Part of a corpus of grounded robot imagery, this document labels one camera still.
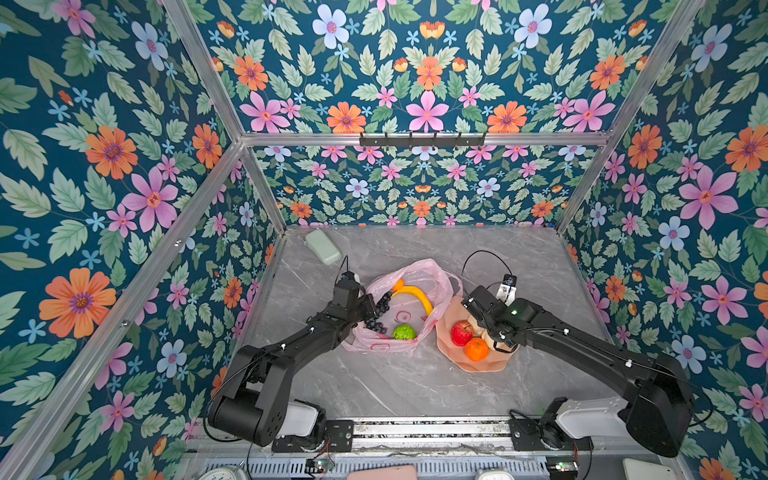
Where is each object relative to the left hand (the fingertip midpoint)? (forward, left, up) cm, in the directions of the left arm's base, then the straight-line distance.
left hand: (379, 294), depth 89 cm
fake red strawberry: (-13, -23, -3) cm, 27 cm away
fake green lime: (-11, -7, -4) cm, 13 cm away
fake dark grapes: (-1, 0, -6) cm, 6 cm away
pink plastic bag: (+3, -18, 0) cm, 18 cm away
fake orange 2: (-17, -27, -4) cm, 32 cm away
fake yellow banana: (+5, -11, -8) cm, 15 cm away
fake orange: (+5, -6, -3) cm, 9 cm away
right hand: (-10, -32, +2) cm, 33 cm away
